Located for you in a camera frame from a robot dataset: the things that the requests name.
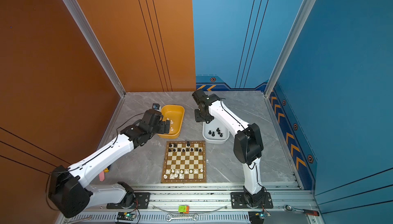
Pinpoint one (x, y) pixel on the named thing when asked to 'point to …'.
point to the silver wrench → (169, 217)
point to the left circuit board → (126, 216)
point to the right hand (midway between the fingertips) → (199, 119)
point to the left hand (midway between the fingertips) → (161, 120)
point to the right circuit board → (258, 217)
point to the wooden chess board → (184, 161)
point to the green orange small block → (183, 209)
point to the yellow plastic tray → (175, 113)
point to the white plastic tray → (213, 132)
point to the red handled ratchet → (289, 208)
